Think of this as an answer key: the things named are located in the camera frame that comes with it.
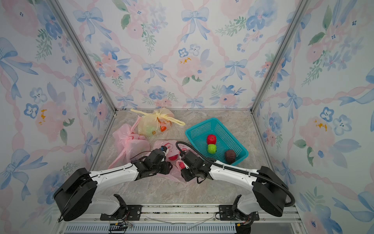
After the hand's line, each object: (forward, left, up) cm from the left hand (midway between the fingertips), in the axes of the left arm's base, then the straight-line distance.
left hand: (171, 165), depth 87 cm
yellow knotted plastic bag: (+29, +10, +6) cm, 31 cm away
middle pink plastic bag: (+8, +24, +9) cm, 26 cm away
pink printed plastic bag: (+1, -2, +10) cm, 10 cm away
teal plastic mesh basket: (+18, -35, 0) cm, 39 cm away
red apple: (+17, -25, +3) cm, 30 cm away
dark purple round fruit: (+5, -36, +3) cm, 36 cm away
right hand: (-5, -9, +2) cm, 10 cm away
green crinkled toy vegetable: (+10, -25, +2) cm, 27 cm away
